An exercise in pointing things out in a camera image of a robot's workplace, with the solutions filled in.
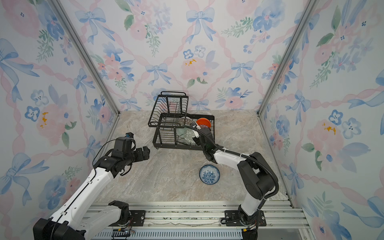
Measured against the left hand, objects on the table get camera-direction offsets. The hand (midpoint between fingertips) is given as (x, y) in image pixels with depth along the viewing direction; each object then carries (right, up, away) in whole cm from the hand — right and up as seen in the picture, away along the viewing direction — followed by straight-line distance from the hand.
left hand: (142, 150), depth 81 cm
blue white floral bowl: (+37, -15, +7) cm, 41 cm away
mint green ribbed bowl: (+19, +10, +23) cm, 31 cm away
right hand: (+32, +13, +10) cm, 36 cm away
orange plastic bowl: (+35, +16, +23) cm, 45 cm away
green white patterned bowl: (+24, +6, +13) cm, 28 cm away
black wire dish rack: (+16, +11, +4) cm, 20 cm away
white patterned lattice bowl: (+22, +17, +28) cm, 40 cm away
